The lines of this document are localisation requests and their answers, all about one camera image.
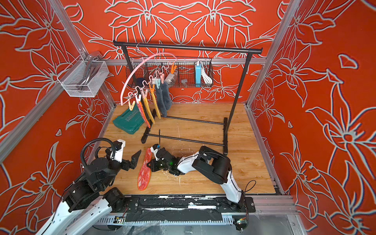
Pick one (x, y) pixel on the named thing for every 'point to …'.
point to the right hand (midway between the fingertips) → (143, 168)
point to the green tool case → (129, 121)
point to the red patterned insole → (144, 176)
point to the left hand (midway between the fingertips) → (130, 146)
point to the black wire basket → (175, 74)
